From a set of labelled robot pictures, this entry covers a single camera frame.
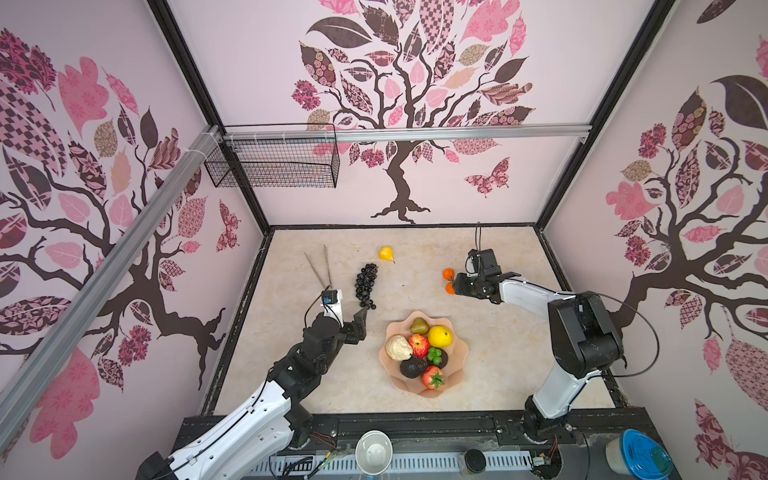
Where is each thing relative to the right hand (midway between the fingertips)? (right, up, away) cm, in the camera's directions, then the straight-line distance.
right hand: (458, 280), depth 98 cm
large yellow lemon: (-9, -14, -16) cm, 23 cm away
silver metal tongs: (-46, +1, +9) cm, 46 cm away
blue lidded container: (+30, -35, -34) cm, 57 cm away
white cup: (-27, -39, -27) cm, 55 cm away
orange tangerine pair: (-2, +1, +6) cm, 6 cm away
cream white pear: (-21, -16, -19) cm, 32 cm away
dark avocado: (-17, -21, -20) cm, 34 cm away
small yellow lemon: (-24, +9, +9) cm, 28 cm away
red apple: (-14, -17, -16) cm, 27 cm away
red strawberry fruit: (-11, -23, -21) cm, 34 cm away
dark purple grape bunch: (-32, -1, 0) cm, 32 cm away
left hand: (-32, -7, -19) cm, 38 cm away
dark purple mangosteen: (-10, -20, -18) cm, 28 cm away
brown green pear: (-14, -12, -12) cm, 22 cm away
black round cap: (-4, -35, -35) cm, 50 cm away
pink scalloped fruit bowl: (-5, -23, -17) cm, 29 cm away
